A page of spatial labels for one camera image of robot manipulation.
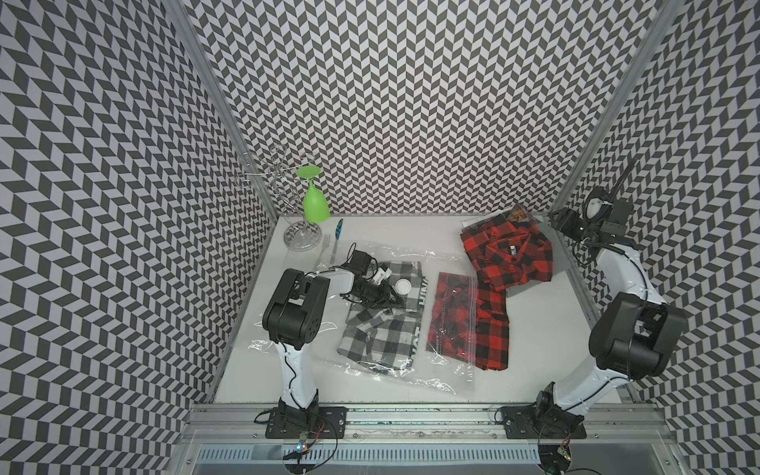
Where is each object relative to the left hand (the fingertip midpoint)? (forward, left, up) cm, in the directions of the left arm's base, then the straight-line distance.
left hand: (397, 306), depth 93 cm
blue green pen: (+33, +23, -1) cm, 40 cm away
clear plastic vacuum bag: (-21, -13, +1) cm, 25 cm away
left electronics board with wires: (-36, +21, +4) cm, 42 cm away
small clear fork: (+28, +27, +1) cm, 39 cm away
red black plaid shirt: (-7, -16, +2) cm, 18 cm away
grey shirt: (+14, -53, +8) cm, 55 cm away
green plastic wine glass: (+23, +25, +21) cm, 40 cm away
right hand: (+17, -48, +21) cm, 56 cm away
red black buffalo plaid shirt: (+16, -36, +8) cm, 40 cm away
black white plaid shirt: (-11, +3, +1) cm, 11 cm away
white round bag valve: (+5, -2, +3) cm, 7 cm away
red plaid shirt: (+30, -44, +8) cm, 53 cm away
